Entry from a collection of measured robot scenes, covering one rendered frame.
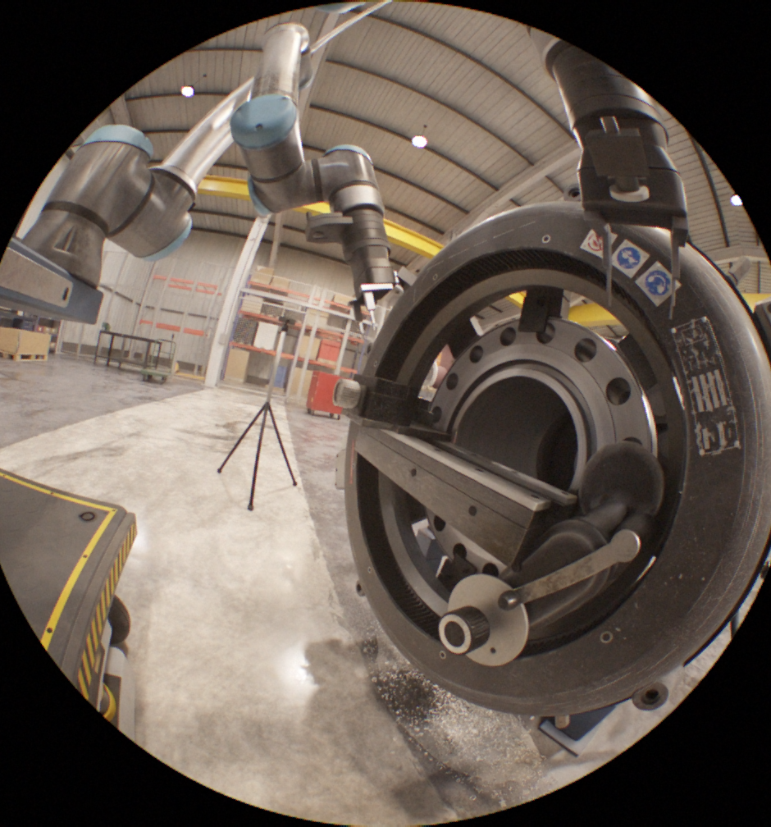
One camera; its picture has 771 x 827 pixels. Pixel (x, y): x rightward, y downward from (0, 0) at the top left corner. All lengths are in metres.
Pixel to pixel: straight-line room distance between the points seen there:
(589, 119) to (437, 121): 8.48
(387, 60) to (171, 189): 7.63
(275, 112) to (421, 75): 7.78
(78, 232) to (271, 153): 0.30
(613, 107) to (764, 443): 0.23
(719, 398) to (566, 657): 0.24
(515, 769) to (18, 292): 1.06
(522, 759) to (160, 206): 1.30
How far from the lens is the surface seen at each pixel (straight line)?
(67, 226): 0.53
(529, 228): 0.40
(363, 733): 0.70
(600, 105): 0.23
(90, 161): 0.58
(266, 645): 0.80
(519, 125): 8.64
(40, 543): 0.58
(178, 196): 0.68
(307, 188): 0.53
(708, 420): 0.25
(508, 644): 0.32
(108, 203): 0.56
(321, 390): 5.60
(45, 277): 0.45
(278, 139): 0.44
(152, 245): 0.68
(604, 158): 0.18
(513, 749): 0.78
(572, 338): 0.44
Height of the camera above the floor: 0.64
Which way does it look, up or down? 3 degrees down
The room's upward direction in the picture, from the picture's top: 13 degrees clockwise
